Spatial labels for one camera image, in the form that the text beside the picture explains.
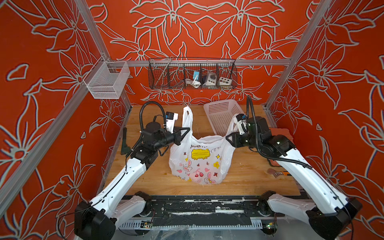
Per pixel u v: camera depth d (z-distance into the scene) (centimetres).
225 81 94
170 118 61
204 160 77
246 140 59
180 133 65
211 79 90
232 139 64
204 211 73
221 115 114
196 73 84
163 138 63
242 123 58
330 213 38
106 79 93
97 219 37
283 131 97
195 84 85
